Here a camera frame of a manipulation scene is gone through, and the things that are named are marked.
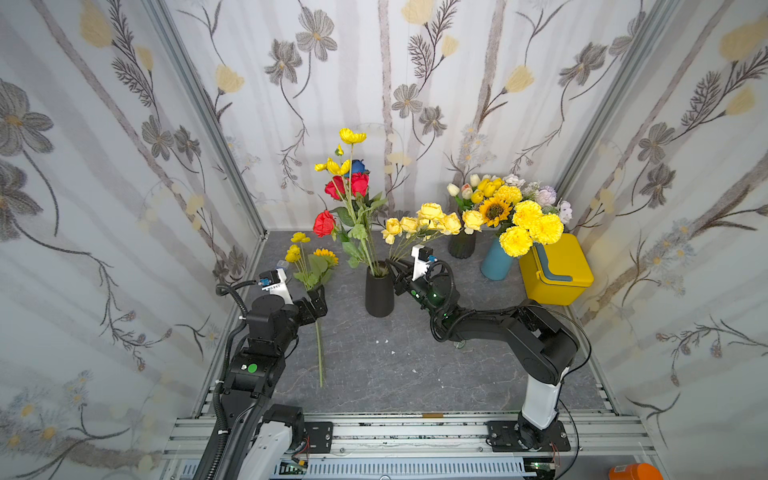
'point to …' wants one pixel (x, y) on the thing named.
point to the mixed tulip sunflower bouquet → (497, 198)
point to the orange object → (636, 471)
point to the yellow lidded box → (557, 273)
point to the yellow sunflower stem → (320, 263)
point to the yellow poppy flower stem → (296, 254)
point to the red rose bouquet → (350, 225)
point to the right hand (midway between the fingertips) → (392, 256)
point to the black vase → (379, 293)
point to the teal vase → (496, 264)
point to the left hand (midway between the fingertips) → (311, 289)
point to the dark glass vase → (462, 245)
